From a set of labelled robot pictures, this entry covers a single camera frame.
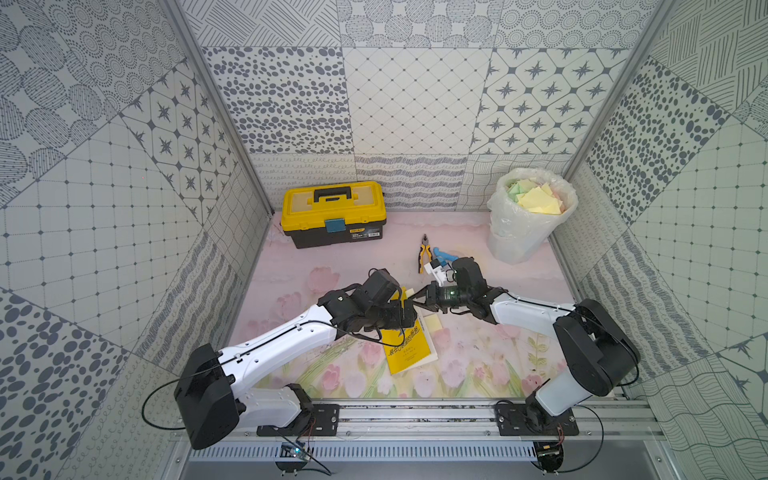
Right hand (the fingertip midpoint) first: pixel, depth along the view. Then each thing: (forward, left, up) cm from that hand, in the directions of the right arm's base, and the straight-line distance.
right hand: (409, 303), depth 83 cm
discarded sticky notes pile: (+26, -37, +17) cm, 49 cm away
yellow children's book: (-10, 0, -6) cm, 12 cm away
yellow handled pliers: (+22, -5, -9) cm, 25 cm away
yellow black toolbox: (+30, +28, +6) cm, 41 cm away
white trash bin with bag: (+19, -32, +9) cm, 38 cm away
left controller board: (-35, +28, -12) cm, 46 cm away
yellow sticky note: (-3, -7, -7) cm, 10 cm away
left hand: (-4, +1, +5) cm, 7 cm away
